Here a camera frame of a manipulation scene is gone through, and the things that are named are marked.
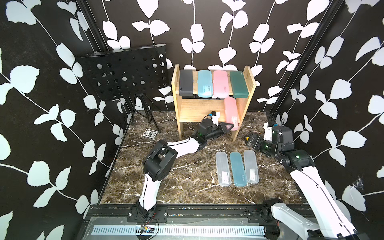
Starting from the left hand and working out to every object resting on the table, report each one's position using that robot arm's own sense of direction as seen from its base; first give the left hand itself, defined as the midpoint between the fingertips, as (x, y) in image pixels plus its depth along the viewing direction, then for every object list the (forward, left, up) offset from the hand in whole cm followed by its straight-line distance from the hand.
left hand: (235, 123), depth 81 cm
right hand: (-10, -4, +2) cm, 11 cm away
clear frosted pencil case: (-16, -12, -24) cm, 32 cm away
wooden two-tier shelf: (+16, +23, -4) cm, 28 cm away
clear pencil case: (-16, +5, -25) cm, 30 cm away
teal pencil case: (-19, -4, -25) cm, 31 cm away
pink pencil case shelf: (+9, +1, 0) cm, 9 cm away
